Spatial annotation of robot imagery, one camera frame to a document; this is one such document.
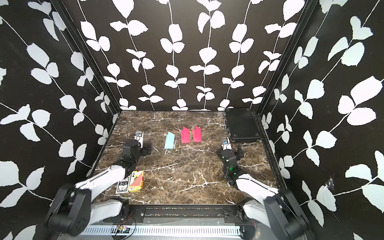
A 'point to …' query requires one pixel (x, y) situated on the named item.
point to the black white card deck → (123, 186)
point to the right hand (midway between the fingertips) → (230, 143)
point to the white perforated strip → (188, 230)
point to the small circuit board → (122, 229)
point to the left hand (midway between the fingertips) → (142, 139)
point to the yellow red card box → (136, 181)
